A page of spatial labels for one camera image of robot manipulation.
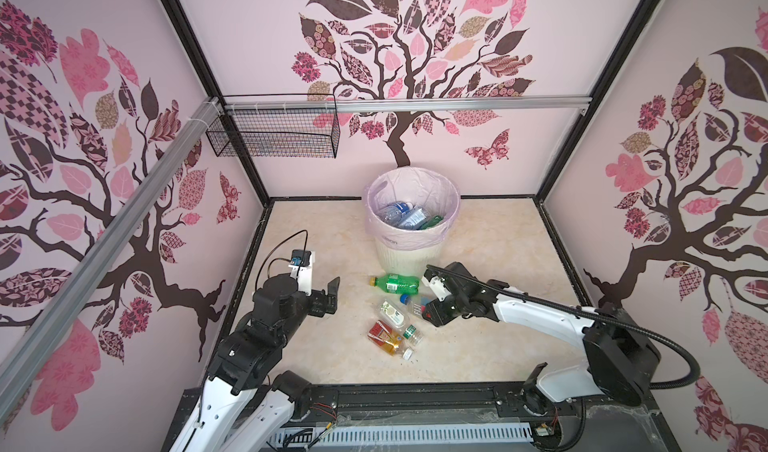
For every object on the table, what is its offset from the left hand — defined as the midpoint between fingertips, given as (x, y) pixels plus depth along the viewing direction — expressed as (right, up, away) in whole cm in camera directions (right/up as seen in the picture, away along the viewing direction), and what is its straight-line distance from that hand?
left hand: (320, 281), depth 69 cm
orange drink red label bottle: (+14, -17, +11) cm, 24 cm away
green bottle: (+18, -5, +21) cm, 28 cm away
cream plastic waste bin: (+22, +3, +16) cm, 27 cm away
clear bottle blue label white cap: (+24, +15, +17) cm, 33 cm away
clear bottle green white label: (+18, -13, +14) cm, 27 cm away
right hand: (+28, -11, +16) cm, 34 cm away
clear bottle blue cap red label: (+24, -10, +16) cm, 31 cm away
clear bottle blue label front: (+18, +17, +20) cm, 32 cm away
